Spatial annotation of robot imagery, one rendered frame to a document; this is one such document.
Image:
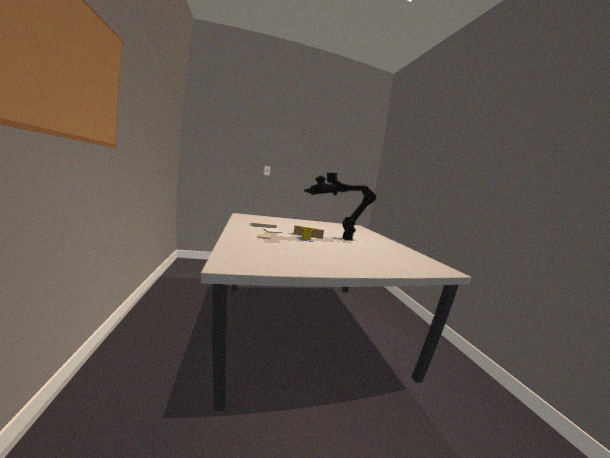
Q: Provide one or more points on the olive yellow cup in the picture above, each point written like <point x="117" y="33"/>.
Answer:
<point x="306" y="233"/>

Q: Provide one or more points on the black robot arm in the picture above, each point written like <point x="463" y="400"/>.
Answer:
<point x="368" y="198"/>

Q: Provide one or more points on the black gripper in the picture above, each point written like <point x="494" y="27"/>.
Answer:
<point x="318" y="189"/>

